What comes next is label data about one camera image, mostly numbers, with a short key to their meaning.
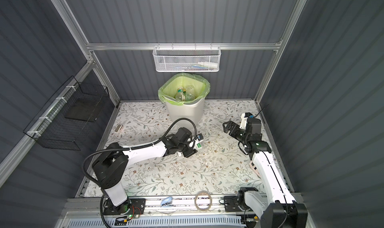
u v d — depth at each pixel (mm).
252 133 595
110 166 487
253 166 843
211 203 740
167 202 745
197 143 769
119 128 1014
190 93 945
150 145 575
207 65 923
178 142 680
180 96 984
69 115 751
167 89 919
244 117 726
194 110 864
